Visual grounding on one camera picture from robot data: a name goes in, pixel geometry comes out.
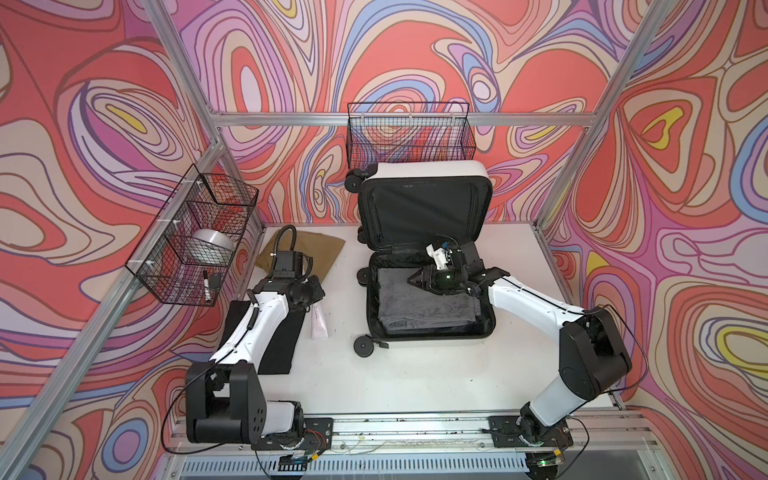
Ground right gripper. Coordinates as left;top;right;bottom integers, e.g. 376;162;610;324
403;264;466;295

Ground black garment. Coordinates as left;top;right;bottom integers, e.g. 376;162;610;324
219;300;306;375

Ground black and white suitcase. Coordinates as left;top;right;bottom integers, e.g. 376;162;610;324
344;160;496;347

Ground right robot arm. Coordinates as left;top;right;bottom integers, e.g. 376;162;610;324
408;245;632;447

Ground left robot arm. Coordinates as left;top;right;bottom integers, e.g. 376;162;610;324
184;275;325;446

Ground clear plastic bag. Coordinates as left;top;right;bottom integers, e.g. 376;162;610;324
309;301;329;341

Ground khaki folded garment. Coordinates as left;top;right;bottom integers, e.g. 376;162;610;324
255;230;345;282

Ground black marker pen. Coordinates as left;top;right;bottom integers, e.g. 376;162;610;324
202;270;212;304

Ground green circuit board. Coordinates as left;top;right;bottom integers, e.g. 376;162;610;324
278;455;319;470

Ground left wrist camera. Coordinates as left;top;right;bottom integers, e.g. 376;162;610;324
271;250;304;280

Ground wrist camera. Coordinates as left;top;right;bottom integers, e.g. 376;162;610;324
271;250;304;280
426;244;452;271

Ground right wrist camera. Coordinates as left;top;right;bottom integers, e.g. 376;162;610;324
426;244;452;271

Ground left wall wire basket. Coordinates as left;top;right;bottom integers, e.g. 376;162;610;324
125;165;259;307

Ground wall wire basket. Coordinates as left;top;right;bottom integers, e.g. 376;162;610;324
346;100;476;170
125;165;259;307

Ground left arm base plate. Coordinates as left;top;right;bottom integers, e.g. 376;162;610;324
254;417;334;453

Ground back wall wire basket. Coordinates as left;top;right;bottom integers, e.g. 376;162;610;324
346;100;476;170

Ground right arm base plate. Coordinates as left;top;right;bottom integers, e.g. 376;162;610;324
487;415;574;450

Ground aluminium front rail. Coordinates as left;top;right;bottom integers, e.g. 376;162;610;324
167;410;661;457

